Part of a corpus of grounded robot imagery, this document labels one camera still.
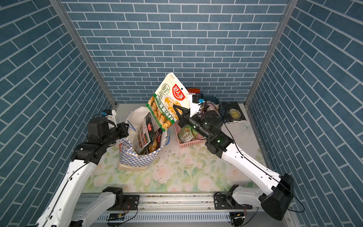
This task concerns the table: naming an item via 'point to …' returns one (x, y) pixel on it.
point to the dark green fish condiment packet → (145, 134)
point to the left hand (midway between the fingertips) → (133, 124)
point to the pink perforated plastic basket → (200, 140)
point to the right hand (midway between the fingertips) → (176, 106)
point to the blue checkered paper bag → (130, 160)
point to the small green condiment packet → (186, 134)
